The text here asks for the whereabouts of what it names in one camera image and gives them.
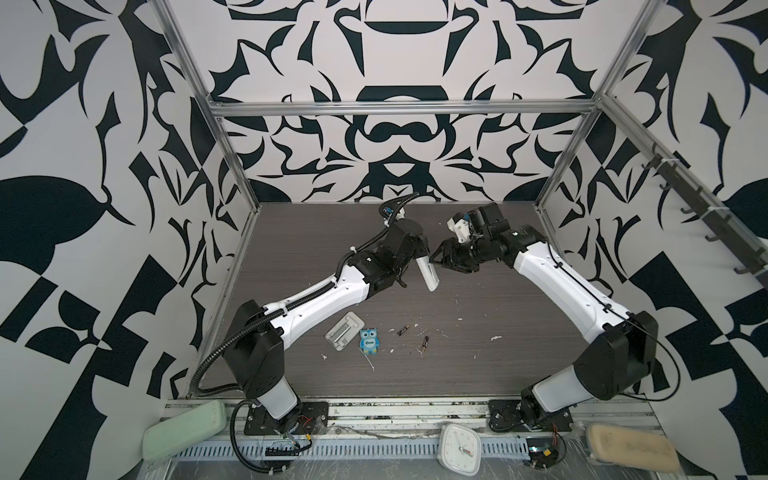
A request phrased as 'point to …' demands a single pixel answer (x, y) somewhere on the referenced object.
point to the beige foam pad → (636, 449)
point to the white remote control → (428, 273)
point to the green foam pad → (163, 437)
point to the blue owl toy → (369, 340)
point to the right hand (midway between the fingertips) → (437, 258)
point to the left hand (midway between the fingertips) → (424, 226)
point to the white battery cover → (344, 331)
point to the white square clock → (460, 449)
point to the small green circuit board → (543, 452)
